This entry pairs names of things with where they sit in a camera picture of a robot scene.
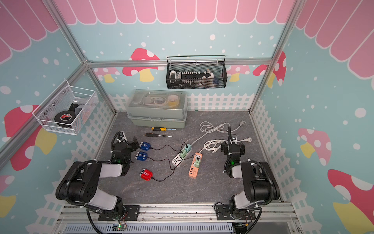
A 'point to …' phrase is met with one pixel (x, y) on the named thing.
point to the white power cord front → (214, 145)
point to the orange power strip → (194, 169)
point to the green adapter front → (197, 163)
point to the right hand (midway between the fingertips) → (233, 141)
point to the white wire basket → (68, 110)
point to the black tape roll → (65, 117)
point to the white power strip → (177, 157)
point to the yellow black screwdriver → (158, 128)
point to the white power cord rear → (207, 127)
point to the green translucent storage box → (157, 108)
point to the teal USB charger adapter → (188, 148)
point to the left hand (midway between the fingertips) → (128, 140)
